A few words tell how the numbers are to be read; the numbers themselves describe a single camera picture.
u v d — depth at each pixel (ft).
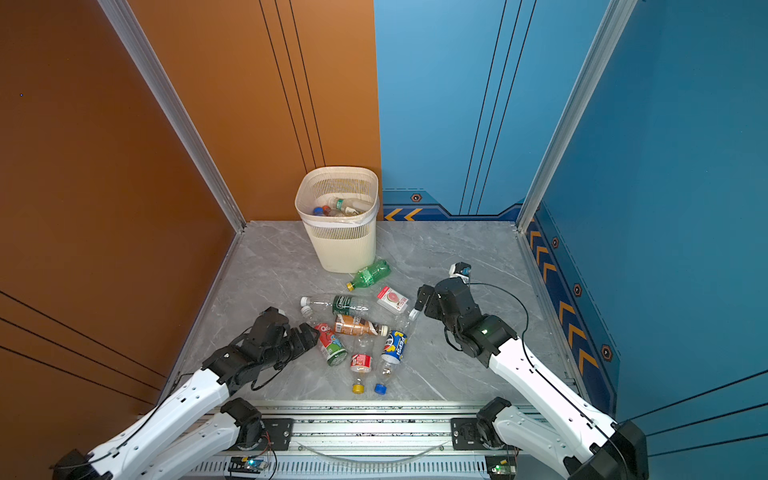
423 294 2.25
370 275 3.26
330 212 3.41
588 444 1.27
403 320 2.99
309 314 3.05
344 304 2.97
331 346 2.71
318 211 3.32
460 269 2.20
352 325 2.85
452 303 1.80
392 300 3.07
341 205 3.36
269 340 2.02
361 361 2.64
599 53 2.48
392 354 2.69
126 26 2.33
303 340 2.39
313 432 2.48
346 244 3.26
